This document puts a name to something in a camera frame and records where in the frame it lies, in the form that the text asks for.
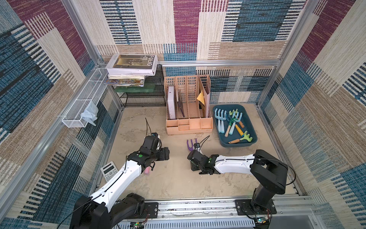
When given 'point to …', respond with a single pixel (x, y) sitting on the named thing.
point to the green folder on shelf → (147, 87)
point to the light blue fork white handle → (220, 118)
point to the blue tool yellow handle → (241, 133)
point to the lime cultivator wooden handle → (246, 137)
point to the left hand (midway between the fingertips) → (163, 151)
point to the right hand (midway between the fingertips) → (193, 161)
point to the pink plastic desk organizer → (188, 104)
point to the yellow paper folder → (200, 98)
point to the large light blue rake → (232, 127)
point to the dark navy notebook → (180, 103)
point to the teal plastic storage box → (247, 120)
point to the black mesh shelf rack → (147, 99)
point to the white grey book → (171, 99)
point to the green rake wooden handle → (231, 120)
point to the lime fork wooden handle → (230, 113)
